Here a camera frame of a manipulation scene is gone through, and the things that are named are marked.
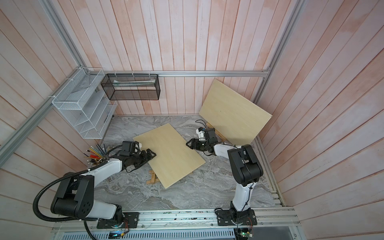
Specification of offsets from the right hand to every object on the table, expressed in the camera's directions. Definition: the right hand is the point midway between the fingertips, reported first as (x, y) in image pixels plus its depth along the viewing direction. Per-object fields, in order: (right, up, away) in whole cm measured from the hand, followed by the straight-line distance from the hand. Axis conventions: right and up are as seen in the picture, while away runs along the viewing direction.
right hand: (190, 144), depth 97 cm
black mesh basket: (-42, +41, +10) cm, 59 cm away
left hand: (-24, -9, -6) cm, 26 cm away
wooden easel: (-20, -18, -15) cm, 31 cm away
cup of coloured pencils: (-54, -5, -12) cm, 56 cm away
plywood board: (-9, -8, -7) cm, 14 cm away
